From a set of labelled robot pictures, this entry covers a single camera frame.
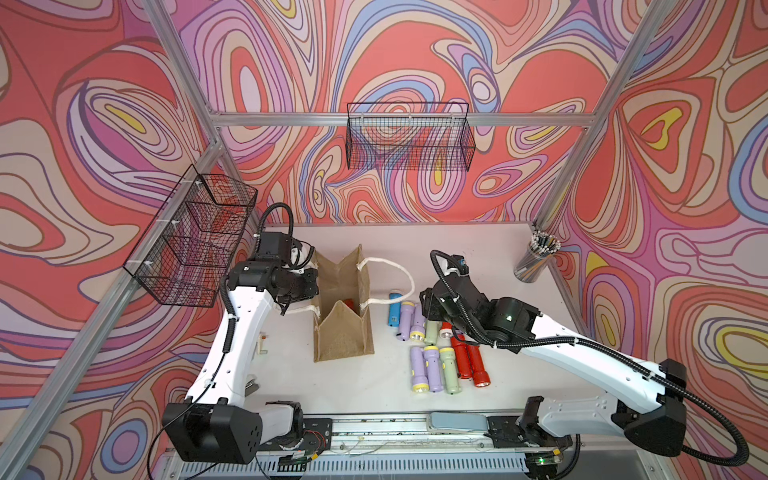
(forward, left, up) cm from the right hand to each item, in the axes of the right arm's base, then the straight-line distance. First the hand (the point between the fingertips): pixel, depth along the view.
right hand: (429, 305), depth 72 cm
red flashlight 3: (-12, -15, -20) cm, 28 cm away
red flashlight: (+11, +22, -15) cm, 29 cm away
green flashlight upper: (+1, -2, -20) cm, 20 cm away
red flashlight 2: (-5, -10, -20) cm, 23 cm away
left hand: (+6, +28, 0) cm, 28 cm away
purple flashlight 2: (+3, +2, -19) cm, 19 cm away
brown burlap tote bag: (-2, +22, -6) cm, 23 cm away
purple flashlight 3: (-10, +3, -20) cm, 22 cm away
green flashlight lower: (-10, -6, -19) cm, 23 cm away
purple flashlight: (+7, +5, -17) cm, 19 cm away
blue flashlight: (+8, +8, -19) cm, 23 cm away
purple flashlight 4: (-6, -1, -19) cm, 20 cm away
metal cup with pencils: (+21, -37, -5) cm, 43 cm away
